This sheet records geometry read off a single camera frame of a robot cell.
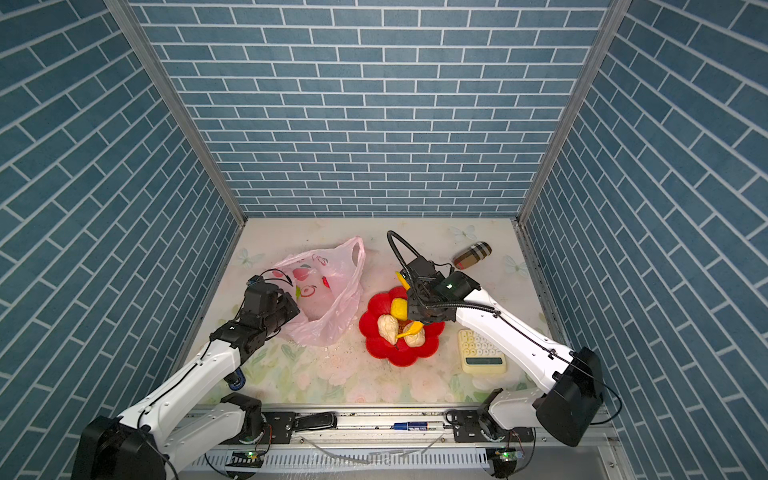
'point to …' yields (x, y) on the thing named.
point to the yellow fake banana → (415, 326)
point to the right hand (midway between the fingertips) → (412, 307)
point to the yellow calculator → (478, 355)
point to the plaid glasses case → (478, 252)
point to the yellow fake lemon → (399, 308)
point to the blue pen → (411, 426)
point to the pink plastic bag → (327, 284)
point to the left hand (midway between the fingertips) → (298, 299)
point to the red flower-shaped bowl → (399, 354)
